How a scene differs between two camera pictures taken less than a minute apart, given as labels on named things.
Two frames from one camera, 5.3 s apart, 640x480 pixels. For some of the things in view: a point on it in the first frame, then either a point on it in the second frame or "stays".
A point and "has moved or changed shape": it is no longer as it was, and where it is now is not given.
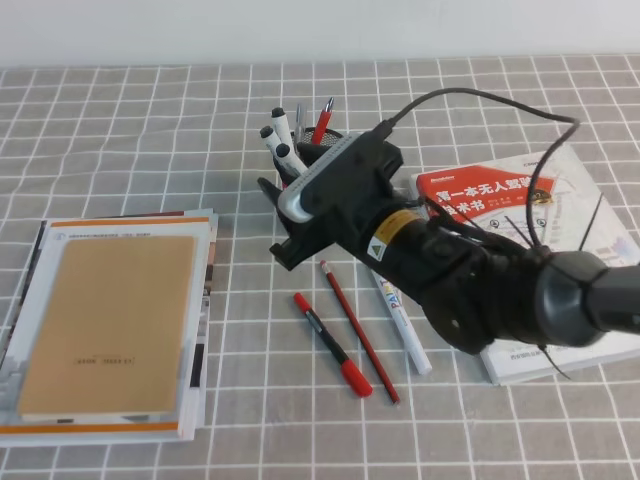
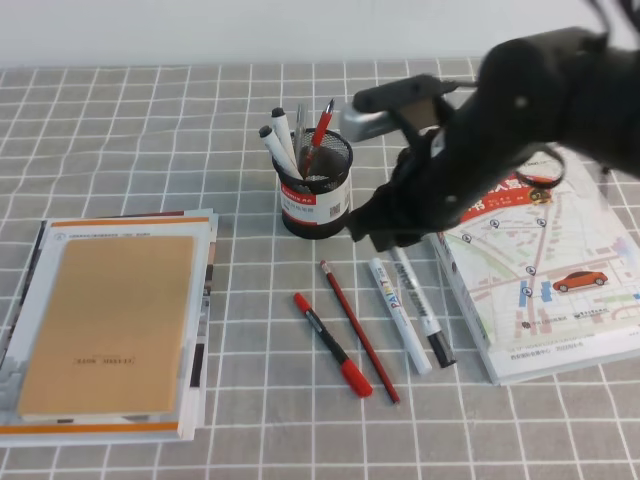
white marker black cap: [284, 153] has moved or changed shape
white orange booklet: [106, 335] stays
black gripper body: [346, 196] → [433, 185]
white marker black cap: [281, 125] stays
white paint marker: [414, 344] stays
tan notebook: [112, 336] stays
